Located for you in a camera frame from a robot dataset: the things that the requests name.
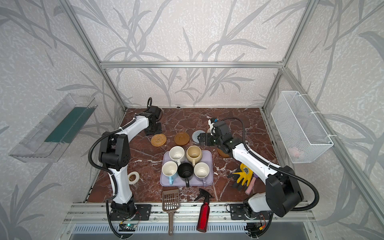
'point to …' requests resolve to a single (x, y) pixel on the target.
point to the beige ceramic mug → (194, 154)
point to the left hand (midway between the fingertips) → (158, 127)
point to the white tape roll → (136, 178)
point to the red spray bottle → (204, 216)
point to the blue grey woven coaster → (195, 135)
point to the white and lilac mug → (201, 171)
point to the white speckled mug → (177, 153)
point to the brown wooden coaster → (182, 138)
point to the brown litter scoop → (170, 202)
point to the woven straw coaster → (158, 140)
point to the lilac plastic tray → (207, 156)
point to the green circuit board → (128, 227)
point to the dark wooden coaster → (222, 153)
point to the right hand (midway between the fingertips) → (204, 132)
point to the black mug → (185, 171)
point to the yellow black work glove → (241, 179)
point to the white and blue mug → (169, 170)
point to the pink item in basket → (294, 152)
